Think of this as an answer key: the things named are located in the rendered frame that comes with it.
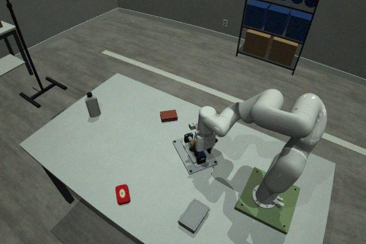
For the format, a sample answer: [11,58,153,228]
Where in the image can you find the brass ball valve with blue handle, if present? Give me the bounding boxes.
[181,133,209,168]

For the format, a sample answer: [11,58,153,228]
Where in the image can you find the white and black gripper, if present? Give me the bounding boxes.
[189,134,218,159]

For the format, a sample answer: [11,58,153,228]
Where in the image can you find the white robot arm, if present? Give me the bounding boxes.
[189,89,327,209]

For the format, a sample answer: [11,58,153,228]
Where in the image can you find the grey bottle with black cap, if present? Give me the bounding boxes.
[85,92,101,117]

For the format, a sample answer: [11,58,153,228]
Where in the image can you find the reddish-brown rectangular block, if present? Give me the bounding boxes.
[160,110,177,122]

